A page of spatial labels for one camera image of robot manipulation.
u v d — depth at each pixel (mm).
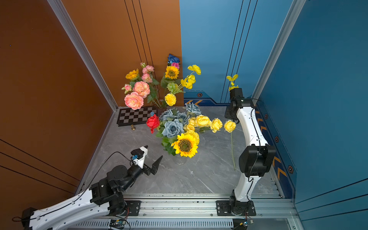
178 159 835
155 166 608
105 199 517
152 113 1052
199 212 730
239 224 694
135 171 595
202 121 568
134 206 745
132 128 1054
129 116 1089
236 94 668
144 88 638
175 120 649
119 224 715
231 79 791
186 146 530
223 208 725
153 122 622
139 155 550
